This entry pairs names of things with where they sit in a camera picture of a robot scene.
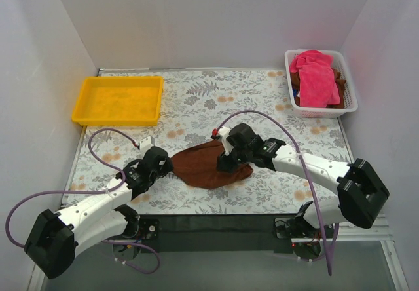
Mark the brown towel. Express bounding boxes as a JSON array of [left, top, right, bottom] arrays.
[[171, 140, 253, 189], [291, 69, 346, 109]]

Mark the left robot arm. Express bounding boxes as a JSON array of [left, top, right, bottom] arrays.
[[24, 147, 173, 279]]

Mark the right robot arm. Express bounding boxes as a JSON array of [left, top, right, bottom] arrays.
[[212, 123, 390, 237]]

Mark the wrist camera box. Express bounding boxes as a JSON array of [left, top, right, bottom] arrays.
[[211, 126, 233, 155], [133, 136, 155, 152]]

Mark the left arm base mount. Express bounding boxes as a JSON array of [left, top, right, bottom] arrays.
[[109, 218, 160, 242]]

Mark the floral table mat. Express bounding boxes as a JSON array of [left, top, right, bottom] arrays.
[[62, 70, 353, 214]]

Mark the white plastic basket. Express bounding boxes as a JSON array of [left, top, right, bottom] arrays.
[[284, 49, 358, 118]]

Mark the yellow plastic tray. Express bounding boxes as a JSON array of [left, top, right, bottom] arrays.
[[71, 76, 164, 126]]

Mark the brown towel in basket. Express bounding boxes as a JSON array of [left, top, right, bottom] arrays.
[[291, 69, 346, 109]]

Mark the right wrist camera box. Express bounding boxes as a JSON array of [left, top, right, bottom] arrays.
[[211, 126, 233, 155]]

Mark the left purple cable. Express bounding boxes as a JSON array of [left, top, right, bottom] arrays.
[[5, 128, 161, 275]]

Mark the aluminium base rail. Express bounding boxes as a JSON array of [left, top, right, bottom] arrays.
[[30, 215, 409, 290]]

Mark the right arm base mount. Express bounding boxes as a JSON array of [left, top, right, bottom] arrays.
[[274, 218, 321, 241]]

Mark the pink towel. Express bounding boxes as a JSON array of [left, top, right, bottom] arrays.
[[289, 50, 341, 108]]

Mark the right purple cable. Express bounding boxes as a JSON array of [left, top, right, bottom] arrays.
[[212, 109, 341, 276]]

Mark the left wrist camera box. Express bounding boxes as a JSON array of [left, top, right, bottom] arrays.
[[133, 136, 155, 152]]

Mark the purple cable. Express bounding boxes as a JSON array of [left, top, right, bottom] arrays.
[[5, 128, 161, 275], [212, 109, 341, 276]]

